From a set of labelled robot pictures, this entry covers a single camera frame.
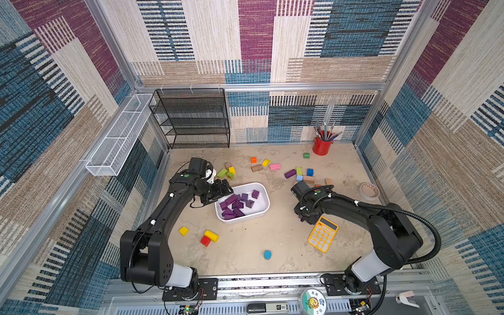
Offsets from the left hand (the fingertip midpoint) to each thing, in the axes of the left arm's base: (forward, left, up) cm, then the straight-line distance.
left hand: (226, 194), depth 84 cm
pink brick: (+25, -23, -13) cm, 36 cm away
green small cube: (+33, -42, -13) cm, 55 cm away
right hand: (-5, -34, -12) cm, 36 cm away
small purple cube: (+2, -9, -12) cm, 16 cm away
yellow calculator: (-13, -41, -13) cm, 45 cm away
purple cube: (+5, -7, -12) cm, 15 cm away
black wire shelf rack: (+45, +22, +5) cm, 50 cm away
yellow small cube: (-10, +19, -13) cm, 26 cm away
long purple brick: (-4, 0, -11) cm, 12 cm away
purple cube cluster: (+7, -12, -11) cm, 18 cm away
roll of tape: (+4, -66, -13) cm, 68 cm away
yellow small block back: (+28, -18, -13) cm, 36 cm away
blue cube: (+19, -41, -11) cm, 47 cm away
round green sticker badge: (-38, -30, -6) cm, 48 cm away
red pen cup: (+36, -51, -10) cm, 63 cm away
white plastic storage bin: (+1, -14, -13) cm, 19 cm away
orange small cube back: (+30, -11, -12) cm, 34 cm away
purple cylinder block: (+20, -31, -12) cm, 39 cm away
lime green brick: (+20, +6, -12) cm, 25 cm away
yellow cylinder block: (-13, +6, -13) cm, 19 cm away
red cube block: (-15, +9, -13) cm, 22 cm away
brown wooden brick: (+24, -13, -12) cm, 30 cm away
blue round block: (-21, -17, -13) cm, 30 cm away
